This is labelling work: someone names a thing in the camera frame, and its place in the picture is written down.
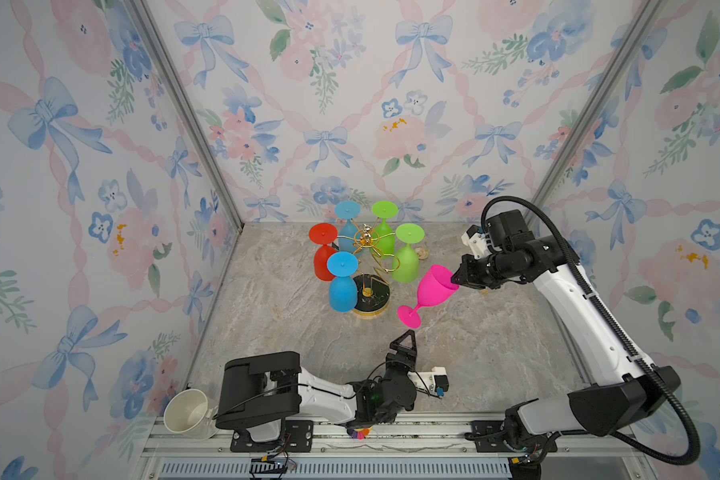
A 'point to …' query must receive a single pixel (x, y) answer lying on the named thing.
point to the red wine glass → (324, 234)
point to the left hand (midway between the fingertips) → (407, 337)
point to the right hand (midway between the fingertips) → (452, 276)
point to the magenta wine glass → (435, 288)
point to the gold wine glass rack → (373, 287)
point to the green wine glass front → (408, 268)
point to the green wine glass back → (383, 239)
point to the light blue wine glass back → (348, 233)
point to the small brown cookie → (423, 253)
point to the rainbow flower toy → (359, 433)
